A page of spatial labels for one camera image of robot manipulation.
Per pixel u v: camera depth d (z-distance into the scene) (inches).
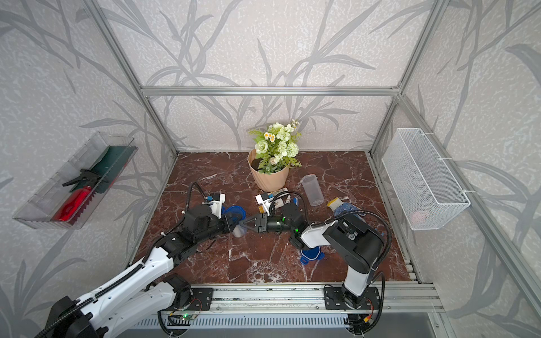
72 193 24.2
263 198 29.7
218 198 28.5
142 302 21.6
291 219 25.9
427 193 23.9
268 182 37.0
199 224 23.1
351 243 18.6
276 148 33.1
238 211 32.1
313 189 40.0
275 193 31.6
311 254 33.2
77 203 23.3
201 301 28.5
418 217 28.0
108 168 28.0
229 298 29.7
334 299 28.8
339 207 38.2
